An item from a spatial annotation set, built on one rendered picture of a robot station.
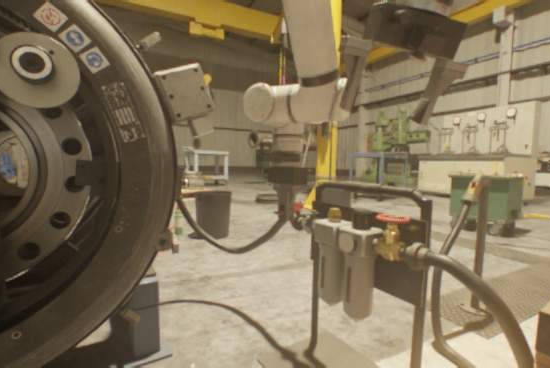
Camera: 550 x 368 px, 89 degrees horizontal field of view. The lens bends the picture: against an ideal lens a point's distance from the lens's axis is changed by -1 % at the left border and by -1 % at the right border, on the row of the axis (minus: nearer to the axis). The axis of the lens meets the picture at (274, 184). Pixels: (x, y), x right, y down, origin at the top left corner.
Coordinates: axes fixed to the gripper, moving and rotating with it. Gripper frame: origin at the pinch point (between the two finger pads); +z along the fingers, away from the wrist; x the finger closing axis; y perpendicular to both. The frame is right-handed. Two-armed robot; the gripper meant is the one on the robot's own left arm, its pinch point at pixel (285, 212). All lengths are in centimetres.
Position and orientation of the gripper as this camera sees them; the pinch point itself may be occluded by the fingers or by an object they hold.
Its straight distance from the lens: 82.7
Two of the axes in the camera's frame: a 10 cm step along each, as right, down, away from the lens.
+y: 8.3, -0.2, 5.5
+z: -0.2, 10.0, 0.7
